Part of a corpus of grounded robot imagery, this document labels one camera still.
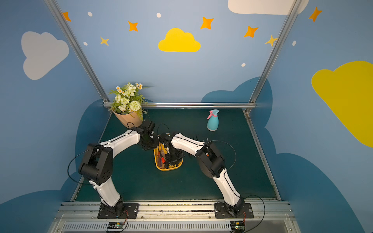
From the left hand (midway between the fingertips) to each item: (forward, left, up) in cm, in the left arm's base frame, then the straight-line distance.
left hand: (157, 144), depth 94 cm
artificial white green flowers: (+17, +17, +23) cm, 33 cm away
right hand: (-10, -13, -4) cm, 17 cm away
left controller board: (-44, +15, -6) cm, 47 cm away
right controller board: (-43, -47, -8) cm, 64 cm away
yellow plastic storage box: (-6, -2, -3) cm, 6 cm away
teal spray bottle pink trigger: (+19, -38, +1) cm, 43 cm away
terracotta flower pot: (+14, +21, +6) cm, 26 cm away
